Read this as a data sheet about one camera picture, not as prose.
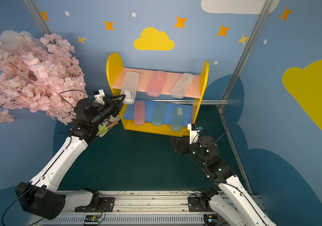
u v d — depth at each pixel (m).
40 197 0.38
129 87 0.73
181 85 0.75
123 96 0.66
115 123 1.07
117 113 0.66
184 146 0.59
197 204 0.74
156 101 1.04
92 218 0.72
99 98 0.64
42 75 0.49
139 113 0.98
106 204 0.74
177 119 0.93
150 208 0.73
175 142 0.60
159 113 0.97
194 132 0.60
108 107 0.60
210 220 0.73
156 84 0.77
